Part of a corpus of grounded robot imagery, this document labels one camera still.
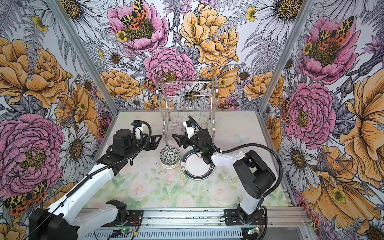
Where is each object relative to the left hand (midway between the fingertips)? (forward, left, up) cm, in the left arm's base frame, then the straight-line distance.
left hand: (154, 140), depth 80 cm
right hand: (+4, -12, -2) cm, 13 cm away
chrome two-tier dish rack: (+42, -10, -10) cm, 45 cm away
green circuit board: (-37, +11, -20) cm, 44 cm away
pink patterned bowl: (-1, -6, -15) cm, 17 cm away
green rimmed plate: (-7, -22, -19) cm, 29 cm away
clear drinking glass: (+9, -12, -2) cm, 15 cm away
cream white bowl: (-9, -8, -14) cm, 18 cm away
